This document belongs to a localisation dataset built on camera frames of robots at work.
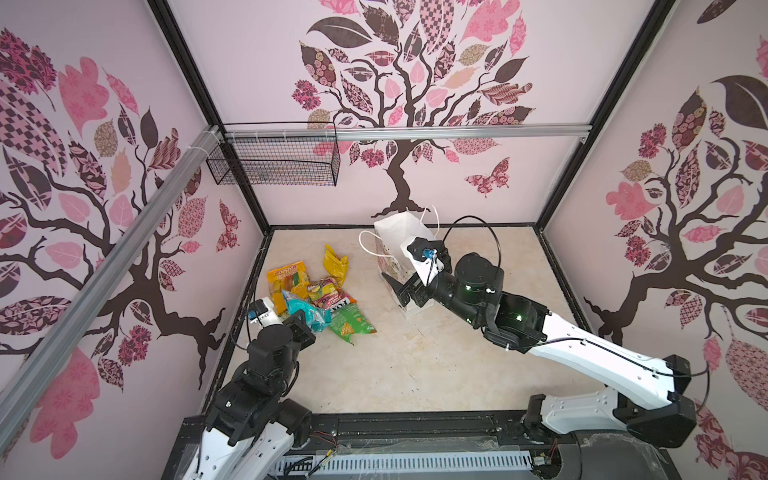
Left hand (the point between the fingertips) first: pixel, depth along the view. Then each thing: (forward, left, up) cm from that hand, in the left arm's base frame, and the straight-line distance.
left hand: (305, 318), depth 70 cm
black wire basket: (+75, +28, -6) cm, 80 cm away
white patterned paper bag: (+29, -21, -1) cm, 36 cm away
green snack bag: (+8, -8, -18) cm, 22 cm away
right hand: (+5, -23, +18) cm, 30 cm away
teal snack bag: (+1, -2, -1) cm, 3 cm away
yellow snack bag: (+28, -1, -17) cm, 33 cm away
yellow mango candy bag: (+23, +13, -17) cm, 31 cm away
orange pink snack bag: (+17, 0, -16) cm, 23 cm away
